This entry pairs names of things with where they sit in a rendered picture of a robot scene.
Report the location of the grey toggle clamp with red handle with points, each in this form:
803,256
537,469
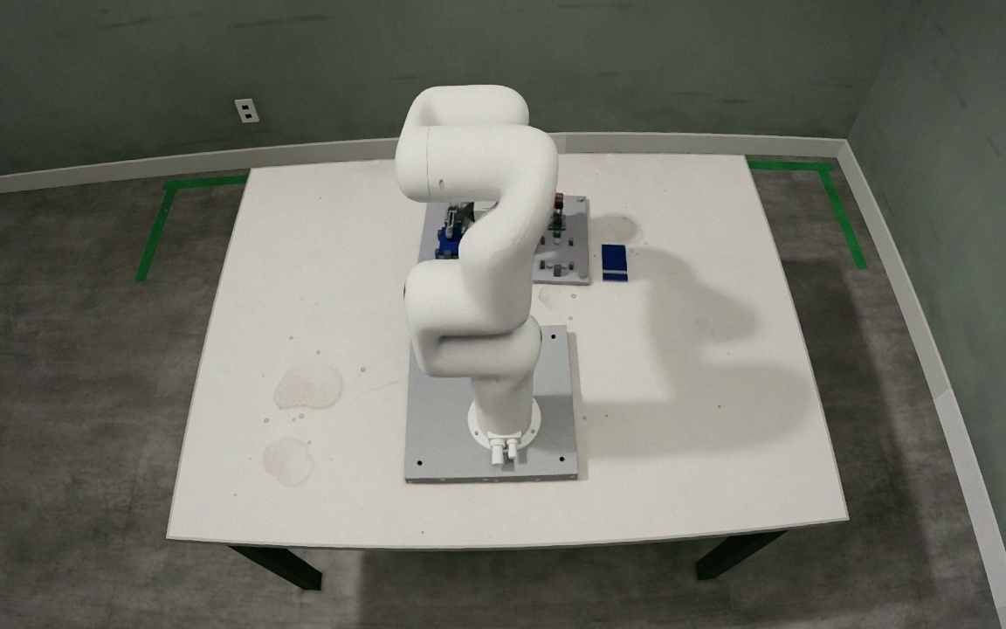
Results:
457,220

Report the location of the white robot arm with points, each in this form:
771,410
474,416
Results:
475,322

